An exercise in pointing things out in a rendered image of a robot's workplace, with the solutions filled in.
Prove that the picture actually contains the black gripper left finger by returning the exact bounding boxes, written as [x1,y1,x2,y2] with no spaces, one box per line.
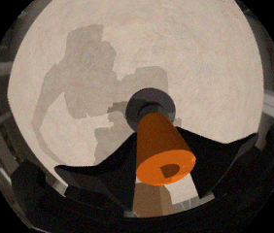
[54,132,137,211]

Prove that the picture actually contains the orange knob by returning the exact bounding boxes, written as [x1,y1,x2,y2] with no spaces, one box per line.
[136,113,195,185]

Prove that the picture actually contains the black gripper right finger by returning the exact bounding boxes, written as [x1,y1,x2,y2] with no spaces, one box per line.
[175,125,260,199]

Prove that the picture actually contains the dark grey round pedestal with shaft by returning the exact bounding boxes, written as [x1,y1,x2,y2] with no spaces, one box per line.
[125,88,176,132]

